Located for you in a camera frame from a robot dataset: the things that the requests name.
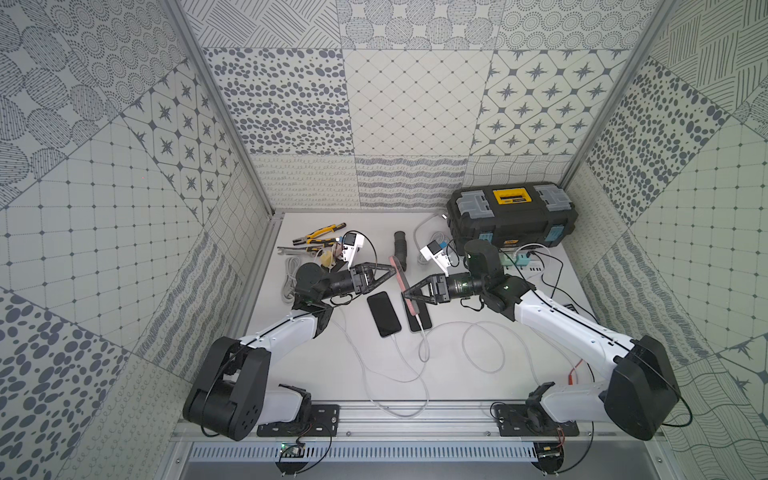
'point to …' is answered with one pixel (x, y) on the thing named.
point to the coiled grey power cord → (437, 235)
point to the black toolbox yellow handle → (520, 215)
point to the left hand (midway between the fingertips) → (388, 264)
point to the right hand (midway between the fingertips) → (409, 297)
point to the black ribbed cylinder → (400, 248)
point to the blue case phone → (384, 314)
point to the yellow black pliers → (309, 239)
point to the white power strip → (529, 264)
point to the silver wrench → (289, 250)
